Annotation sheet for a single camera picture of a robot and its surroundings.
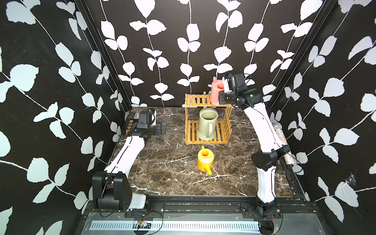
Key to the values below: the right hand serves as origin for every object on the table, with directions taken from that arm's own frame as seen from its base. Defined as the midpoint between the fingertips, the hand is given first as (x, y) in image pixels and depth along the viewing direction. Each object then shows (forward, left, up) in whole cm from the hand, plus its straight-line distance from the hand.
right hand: (220, 92), depth 79 cm
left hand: (-9, +36, -16) cm, 41 cm away
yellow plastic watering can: (-26, +7, -26) cm, 37 cm away
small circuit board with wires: (-57, +40, -37) cm, 78 cm away
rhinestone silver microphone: (-29, -35, -18) cm, 49 cm away
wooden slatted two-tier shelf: (+3, -8, -35) cm, 36 cm away
